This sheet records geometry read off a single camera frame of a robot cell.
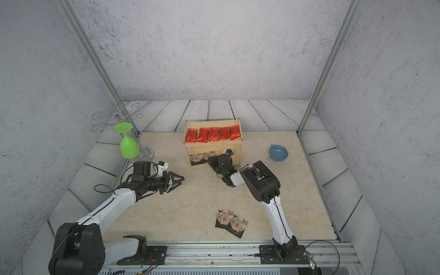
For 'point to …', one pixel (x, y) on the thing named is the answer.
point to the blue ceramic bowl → (278, 153)
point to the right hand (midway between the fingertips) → (207, 158)
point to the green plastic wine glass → (129, 148)
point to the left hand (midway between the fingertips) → (184, 180)
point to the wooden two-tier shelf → (235, 145)
